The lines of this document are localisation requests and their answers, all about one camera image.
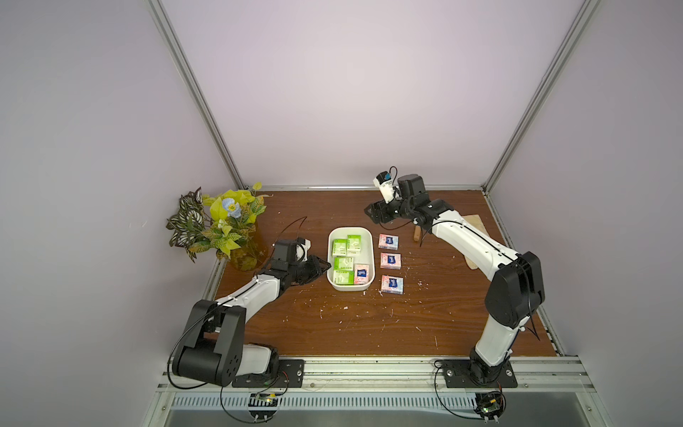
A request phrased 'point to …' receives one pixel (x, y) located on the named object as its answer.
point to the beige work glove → (477, 221)
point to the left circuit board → (263, 399)
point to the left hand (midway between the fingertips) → (332, 265)
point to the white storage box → (366, 256)
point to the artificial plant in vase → (223, 223)
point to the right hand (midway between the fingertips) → (375, 200)
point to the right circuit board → (490, 405)
